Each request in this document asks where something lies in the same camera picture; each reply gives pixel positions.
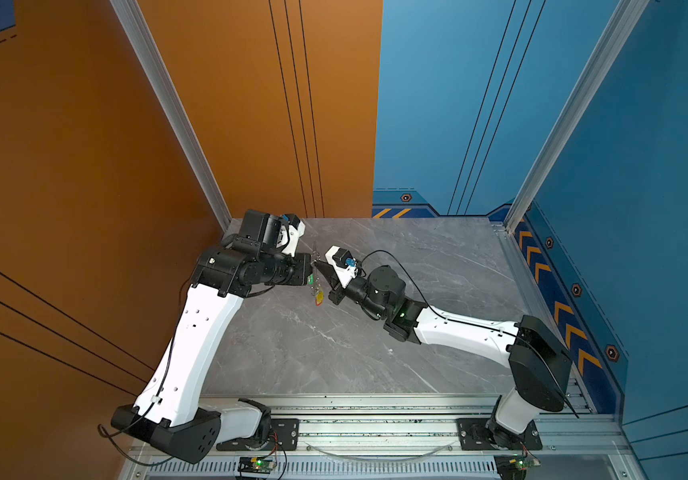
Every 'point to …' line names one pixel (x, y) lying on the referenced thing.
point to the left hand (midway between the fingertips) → (313, 266)
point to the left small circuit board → (255, 465)
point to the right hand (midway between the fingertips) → (316, 261)
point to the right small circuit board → (514, 466)
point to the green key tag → (311, 279)
